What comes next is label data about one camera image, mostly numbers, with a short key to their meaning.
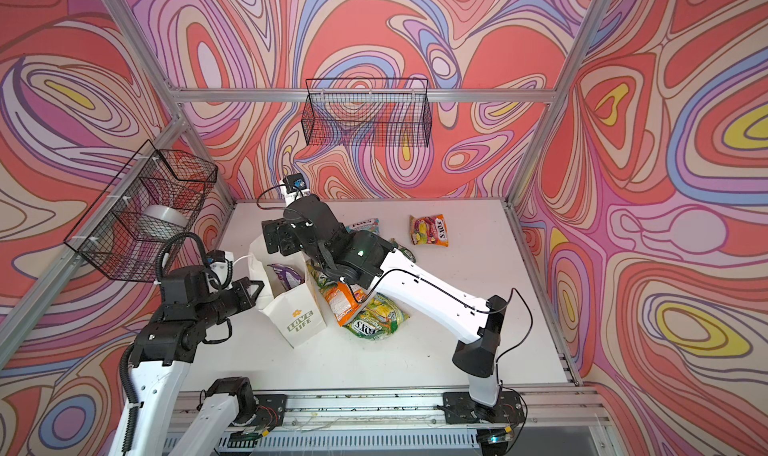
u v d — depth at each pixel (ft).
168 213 2.41
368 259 1.43
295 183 1.65
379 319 2.76
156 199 2.64
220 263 2.04
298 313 2.42
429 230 3.44
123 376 1.40
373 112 3.16
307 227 1.38
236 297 2.02
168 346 1.49
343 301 2.88
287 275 2.74
